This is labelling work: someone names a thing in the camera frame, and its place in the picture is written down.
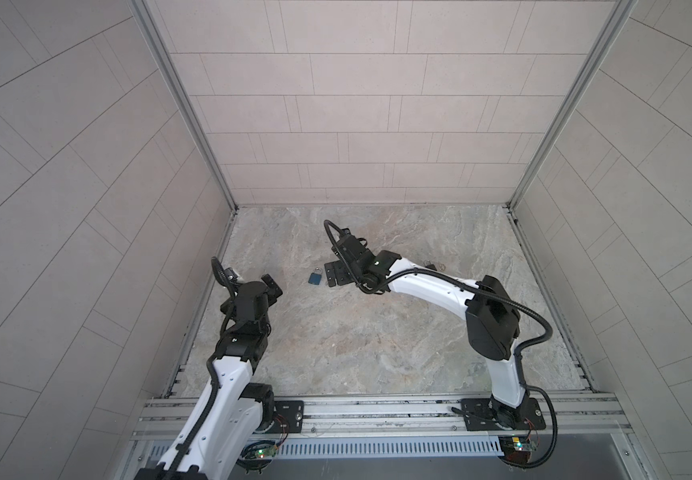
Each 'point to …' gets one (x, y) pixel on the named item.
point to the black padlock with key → (431, 266)
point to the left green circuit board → (265, 451)
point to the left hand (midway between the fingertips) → (260, 277)
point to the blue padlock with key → (315, 277)
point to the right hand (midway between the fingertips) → (338, 270)
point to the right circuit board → (517, 448)
